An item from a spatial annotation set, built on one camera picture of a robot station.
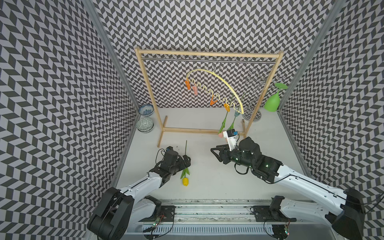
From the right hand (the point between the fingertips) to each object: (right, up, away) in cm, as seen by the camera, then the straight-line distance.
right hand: (214, 151), depth 71 cm
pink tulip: (+10, +11, +9) cm, 18 cm away
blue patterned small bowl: (-49, +23, +45) cm, 71 cm away
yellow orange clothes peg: (+7, +22, +4) cm, 23 cm away
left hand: (-16, -10, +17) cm, 26 cm away
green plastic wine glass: (+36, +25, +17) cm, 47 cm away
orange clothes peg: (0, +25, +10) cm, 27 cm away
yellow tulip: (-15, -19, +11) cm, 26 cm away
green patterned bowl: (-46, +12, +34) cm, 59 cm away
